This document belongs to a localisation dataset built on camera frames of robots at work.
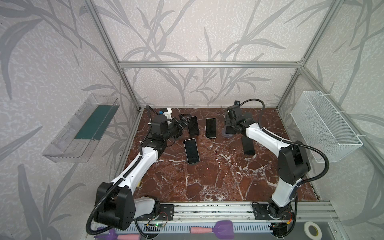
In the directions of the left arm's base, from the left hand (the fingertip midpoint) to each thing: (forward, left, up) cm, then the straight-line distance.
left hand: (190, 115), depth 77 cm
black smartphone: (-4, -37, -28) cm, 46 cm away
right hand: (+11, -25, -11) cm, 29 cm away
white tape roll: (-48, -55, -26) cm, 78 cm away
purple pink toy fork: (-50, +34, -28) cm, 67 cm away
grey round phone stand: (+5, -23, -27) cm, 36 cm away
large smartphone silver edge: (-10, 0, -19) cm, 22 cm away
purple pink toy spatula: (-47, -17, -28) cm, 57 cm away
